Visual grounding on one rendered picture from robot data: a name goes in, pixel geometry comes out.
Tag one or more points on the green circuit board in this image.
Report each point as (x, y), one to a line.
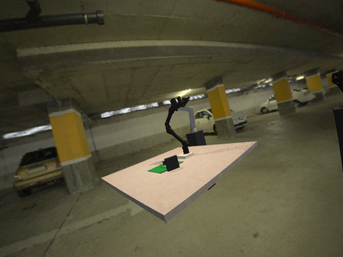
(160, 168)

